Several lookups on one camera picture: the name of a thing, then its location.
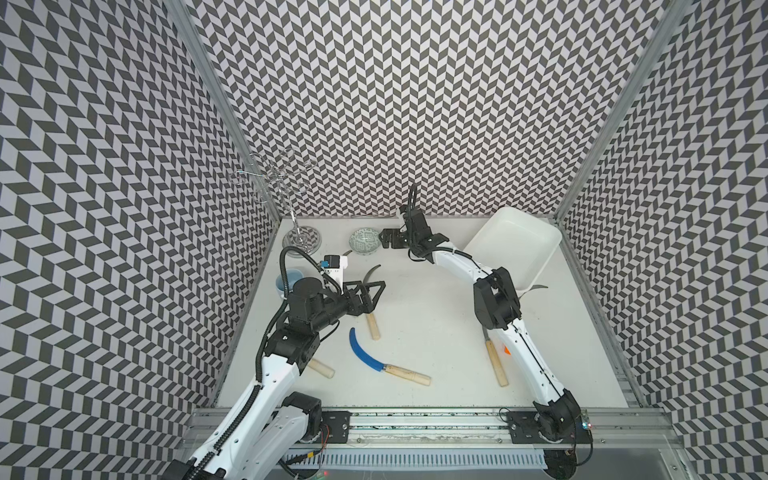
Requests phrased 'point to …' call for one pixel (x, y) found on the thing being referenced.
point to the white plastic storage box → (518, 239)
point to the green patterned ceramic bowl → (365, 241)
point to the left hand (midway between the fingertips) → (373, 287)
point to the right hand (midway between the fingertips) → (393, 234)
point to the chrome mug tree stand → (299, 240)
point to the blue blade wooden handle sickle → (404, 374)
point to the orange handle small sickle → (507, 350)
